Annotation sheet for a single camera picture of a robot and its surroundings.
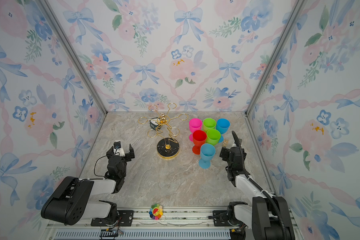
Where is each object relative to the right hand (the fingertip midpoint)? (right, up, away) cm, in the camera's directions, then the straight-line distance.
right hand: (232, 147), depth 89 cm
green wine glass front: (-13, +15, +9) cm, 21 cm away
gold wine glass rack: (-39, -1, +9) cm, 40 cm away
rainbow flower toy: (-43, -30, -14) cm, 54 cm away
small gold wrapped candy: (-1, +2, +12) cm, 13 cm away
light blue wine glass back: (-15, -3, -2) cm, 16 cm away
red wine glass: (-20, +6, -3) cm, 21 cm away
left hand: (-65, +2, -2) cm, 65 cm away
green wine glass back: (-11, +6, +3) cm, 13 cm away
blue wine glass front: (-4, +14, +4) cm, 15 cm away
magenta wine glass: (-22, +14, +7) cm, 27 cm away
